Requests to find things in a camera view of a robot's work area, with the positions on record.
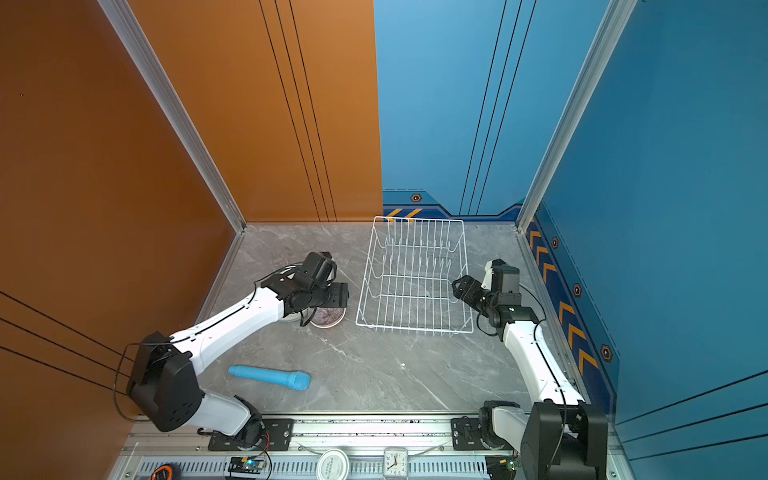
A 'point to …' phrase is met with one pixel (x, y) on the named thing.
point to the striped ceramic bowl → (325, 316)
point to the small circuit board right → (502, 467)
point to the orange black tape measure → (167, 471)
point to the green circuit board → (245, 465)
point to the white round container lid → (333, 464)
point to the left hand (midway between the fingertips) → (339, 291)
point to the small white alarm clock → (395, 463)
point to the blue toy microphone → (294, 379)
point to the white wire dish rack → (408, 282)
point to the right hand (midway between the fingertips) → (460, 287)
